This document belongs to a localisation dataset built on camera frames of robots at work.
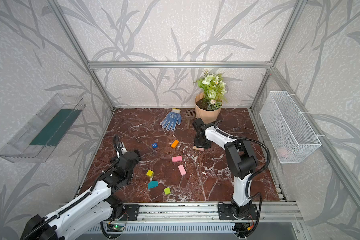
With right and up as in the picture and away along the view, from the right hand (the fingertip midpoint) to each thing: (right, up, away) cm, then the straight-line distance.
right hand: (200, 141), depth 97 cm
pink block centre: (-14, -10, -5) cm, 18 cm away
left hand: (-40, -2, -13) cm, 42 cm away
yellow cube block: (-30, -17, -12) cm, 36 cm away
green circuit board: (-41, -38, -26) cm, 62 cm away
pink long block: (-11, -16, -9) cm, 22 cm away
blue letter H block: (-30, -3, +2) cm, 30 cm away
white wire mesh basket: (+36, +6, -36) cm, 51 cm away
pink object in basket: (+39, -2, -24) cm, 46 cm away
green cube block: (-19, -25, -17) cm, 35 cm away
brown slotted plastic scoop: (-7, +18, +19) cm, 27 cm away
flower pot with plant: (+7, +26, +5) cm, 27 cm away
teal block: (-28, -22, -14) cm, 38 cm away
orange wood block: (-17, -2, +2) cm, 17 cm away
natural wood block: (-4, -3, -8) cm, 9 cm away
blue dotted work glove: (-22, +15, +18) cm, 32 cm away
